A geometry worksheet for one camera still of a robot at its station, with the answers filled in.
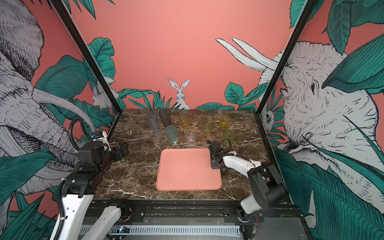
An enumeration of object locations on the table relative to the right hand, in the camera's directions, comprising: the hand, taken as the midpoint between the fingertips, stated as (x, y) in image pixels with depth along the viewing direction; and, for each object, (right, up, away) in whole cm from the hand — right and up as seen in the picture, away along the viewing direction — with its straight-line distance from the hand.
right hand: (216, 161), depth 91 cm
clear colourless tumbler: (-16, +17, +14) cm, 28 cm away
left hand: (-49, +14, -22) cm, 56 cm away
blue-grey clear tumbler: (-43, +24, +12) cm, 51 cm away
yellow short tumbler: (+8, +25, +14) cm, 30 cm away
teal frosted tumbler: (-29, +18, +7) cm, 35 cm away
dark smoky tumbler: (-34, +30, +10) cm, 46 cm away
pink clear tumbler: (-6, +14, +10) cm, 19 cm away
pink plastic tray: (-18, -5, 0) cm, 19 cm away
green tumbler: (+13, +16, +16) cm, 26 cm away
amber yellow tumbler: (-22, +29, +26) cm, 45 cm away
